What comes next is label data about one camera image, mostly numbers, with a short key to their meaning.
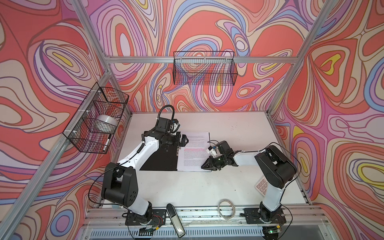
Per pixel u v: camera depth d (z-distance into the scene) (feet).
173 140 2.51
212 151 2.91
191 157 3.11
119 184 1.43
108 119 2.44
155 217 2.40
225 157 2.51
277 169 1.64
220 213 2.41
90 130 2.41
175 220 2.28
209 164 2.74
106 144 2.35
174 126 2.41
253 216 2.39
